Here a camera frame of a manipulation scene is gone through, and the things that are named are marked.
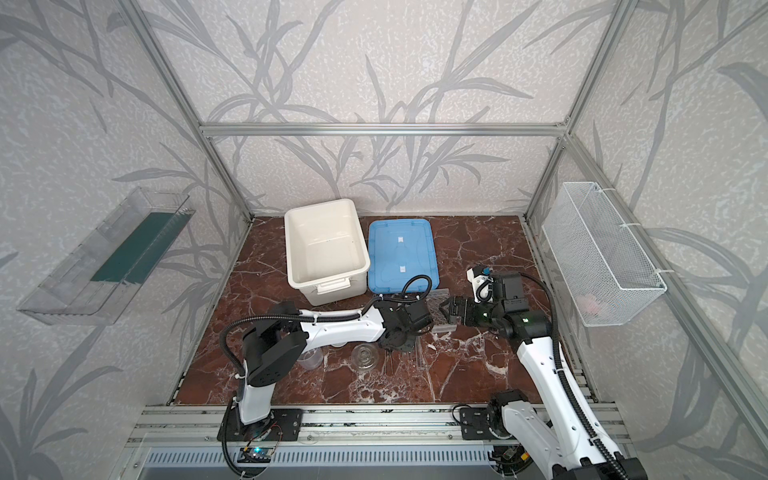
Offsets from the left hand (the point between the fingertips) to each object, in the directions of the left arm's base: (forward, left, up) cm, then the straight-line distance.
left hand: (410, 336), depth 87 cm
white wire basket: (+1, -40, +34) cm, 52 cm away
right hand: (+5, -12, +15) cm, 20 cm away
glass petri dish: (-7, +12, +5) cm, 15 cm away
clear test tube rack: (-1, -7, +15) cm, 16 cm away
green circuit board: (-28, +38, -3) cm, 47 cm away
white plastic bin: (+33, +31, -4) cm, 46 cm away
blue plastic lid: (+34, +4, -3) cm, 35 cm away
